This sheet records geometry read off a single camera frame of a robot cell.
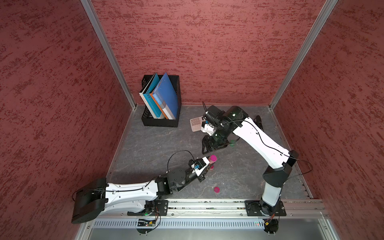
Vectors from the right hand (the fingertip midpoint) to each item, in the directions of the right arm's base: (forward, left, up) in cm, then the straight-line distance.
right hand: (210, 153), depth 68 cm
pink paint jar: (-3, -1, +1) cm, 4 cm away
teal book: (+36, +36, +6) cm, 51 cm away
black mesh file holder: (+42, +44, -22) cm, 65 cm away
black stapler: (+36, -40, -23) cm, 59 cm away
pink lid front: (-10, -4, -24) cm, 26 cm away
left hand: (-2, 0, -4) cm, 4 cm away
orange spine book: (+35, +29, -6) cm, 45 cm away
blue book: (+53, +28, -7) cm, 61 cm away
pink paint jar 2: (+1, -2, -20) cm, 20 cm away
